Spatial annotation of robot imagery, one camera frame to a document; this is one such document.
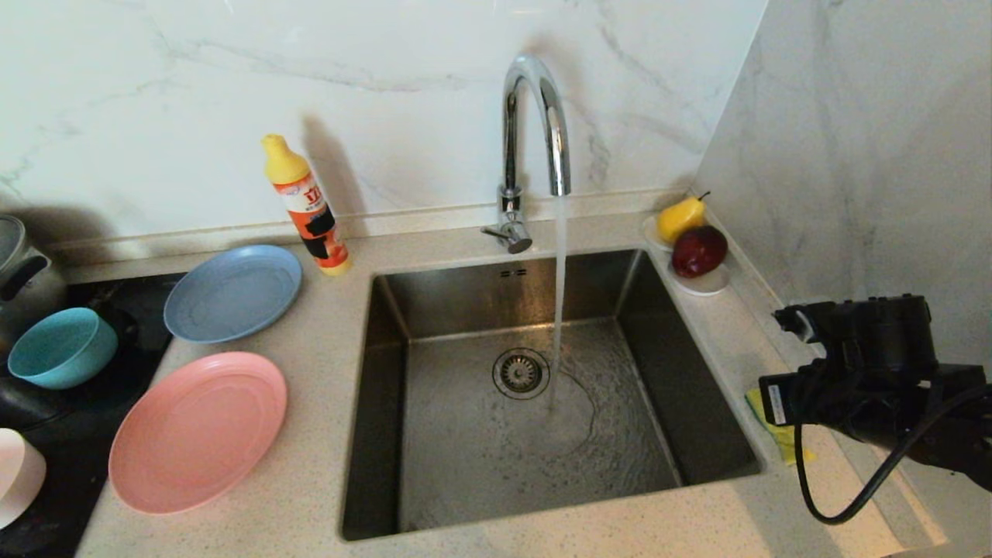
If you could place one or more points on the black induction cooktop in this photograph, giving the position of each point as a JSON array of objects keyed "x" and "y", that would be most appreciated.
[{"x": 139, "y": 302}]

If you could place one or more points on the small white fruit dish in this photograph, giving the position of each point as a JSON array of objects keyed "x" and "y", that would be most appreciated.
[{"x": 708, "y": 284}]

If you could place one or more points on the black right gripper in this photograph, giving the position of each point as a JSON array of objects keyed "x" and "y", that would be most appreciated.
[{"x": 860, "y": 403}]

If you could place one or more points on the yellow sponge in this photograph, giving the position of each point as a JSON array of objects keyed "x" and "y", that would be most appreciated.
[{"x": 784, "y": 442}]

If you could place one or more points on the teal bowl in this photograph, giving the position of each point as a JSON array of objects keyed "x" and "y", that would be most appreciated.
[{"x": 58, "y": 349}]

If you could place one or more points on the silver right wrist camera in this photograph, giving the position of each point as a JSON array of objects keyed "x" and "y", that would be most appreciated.
[{"x": 798, "y": 322}]

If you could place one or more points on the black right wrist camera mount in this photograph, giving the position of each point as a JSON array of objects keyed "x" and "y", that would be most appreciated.
[{"x": 883, "y": 333}]

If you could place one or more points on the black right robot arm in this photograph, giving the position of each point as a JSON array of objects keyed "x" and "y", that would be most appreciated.
[{"x": 961, "y": 434}]

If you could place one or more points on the stainless steel sink basin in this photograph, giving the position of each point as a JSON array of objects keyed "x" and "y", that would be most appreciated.
[{"x": 480, "y": 465}]

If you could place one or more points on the dark red apple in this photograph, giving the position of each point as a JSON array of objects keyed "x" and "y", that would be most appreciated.
[{"x": 699, "y": 252}]

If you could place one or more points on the large pink plate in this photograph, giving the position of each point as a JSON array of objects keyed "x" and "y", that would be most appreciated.
[{"x": 198, "y": 430}]

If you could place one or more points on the black frying pan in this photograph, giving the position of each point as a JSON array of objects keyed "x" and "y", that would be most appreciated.
[{"x": 23, "y": 403}]

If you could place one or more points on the orange yellow dish soap bottle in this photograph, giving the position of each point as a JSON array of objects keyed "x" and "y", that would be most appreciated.
[{"x": 306, "y": 205}]

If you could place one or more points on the small light pink plate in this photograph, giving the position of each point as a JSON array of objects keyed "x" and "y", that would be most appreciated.
[{"x": 17, "y": 477}]

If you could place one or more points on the yellow pear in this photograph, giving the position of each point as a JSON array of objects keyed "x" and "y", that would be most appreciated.
[{"x": 677, "y": 220}]

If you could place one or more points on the chrome gooseneck faucet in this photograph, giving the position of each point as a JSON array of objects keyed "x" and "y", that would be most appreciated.
[{"x": 552, "y": 132}]

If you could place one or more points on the round metal drain strainer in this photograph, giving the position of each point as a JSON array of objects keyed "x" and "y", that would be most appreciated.
[{"x": 521, "y": 373}]

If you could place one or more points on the blue plate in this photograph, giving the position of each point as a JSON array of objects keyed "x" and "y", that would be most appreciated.
[{"x": 232, "y": 293}]

